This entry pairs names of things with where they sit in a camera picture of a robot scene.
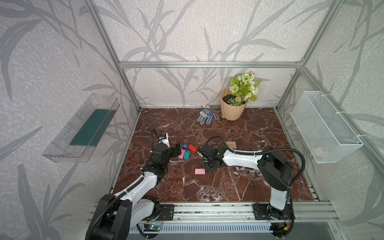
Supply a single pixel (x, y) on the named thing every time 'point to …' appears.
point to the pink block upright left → (181, 156)
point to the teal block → (187, 154)
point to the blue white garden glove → (206, 113)
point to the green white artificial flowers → (242, 87)
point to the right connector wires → (281, 229)
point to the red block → (194, 149)
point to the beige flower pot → (230, 112)
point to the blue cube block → (185, 146)
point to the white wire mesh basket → (327, 135)
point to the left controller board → (151, 227)
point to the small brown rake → (217, 108)
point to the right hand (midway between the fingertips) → (207, 160)
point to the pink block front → (200, 171)
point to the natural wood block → (232, 145)
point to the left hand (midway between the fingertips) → (175, 138)
